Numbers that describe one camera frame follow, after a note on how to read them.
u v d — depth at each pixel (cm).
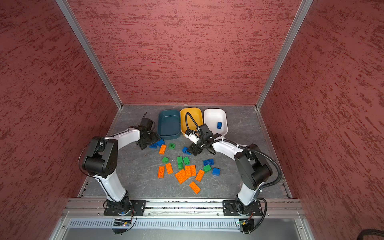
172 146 95
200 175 85
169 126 107
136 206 75
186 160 87
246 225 72
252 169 47
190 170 85
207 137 72
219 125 106
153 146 97
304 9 72
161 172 85
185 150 92
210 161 90
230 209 74
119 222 73
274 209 76
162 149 94
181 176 85
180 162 88
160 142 96
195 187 81
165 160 90
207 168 85
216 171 87
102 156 50
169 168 87
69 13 73
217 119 113
